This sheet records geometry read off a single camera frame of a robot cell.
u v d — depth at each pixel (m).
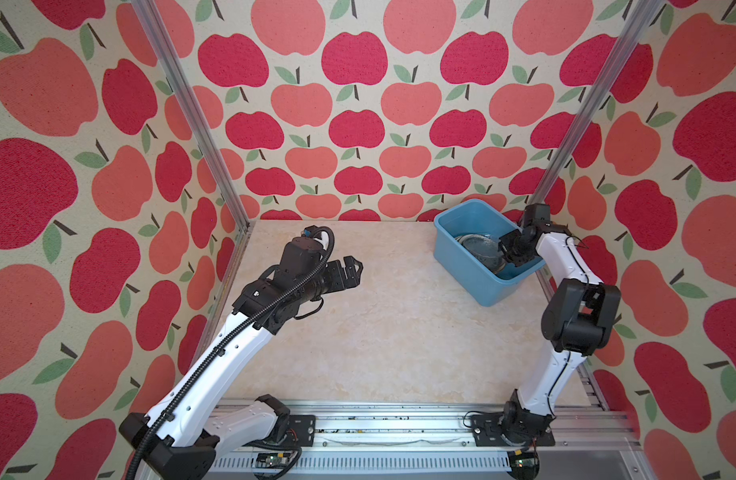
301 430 0.75
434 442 0.73
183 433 0.37
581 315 0.53
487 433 0.73
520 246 0.80
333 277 0.60
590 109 0.86
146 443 0.36
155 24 0.71
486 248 1.02
